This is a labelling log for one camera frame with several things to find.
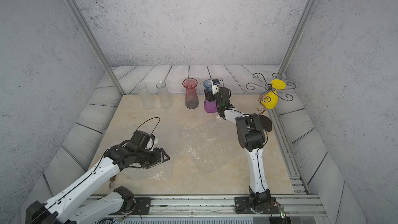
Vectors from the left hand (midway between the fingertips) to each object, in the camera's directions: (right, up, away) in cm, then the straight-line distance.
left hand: (168, 160), depth 75 cm
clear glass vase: (-24, +30, +38) cm, 54 cm away
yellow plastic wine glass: (+49, +29, -1) cm, 57 cm away
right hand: (+21, +39, +25) cm, 51 cm away
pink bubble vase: (+9, +30, +32) cm, 45 cm away
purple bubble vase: (+22, +26, +29) cm, 44 cm away
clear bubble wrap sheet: (+20, +3, +18) cm, 27 cm away
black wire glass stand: (+50, +36, +6) cm, 62 cm away
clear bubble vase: (-9, +31, +35) cm, 48 cm away
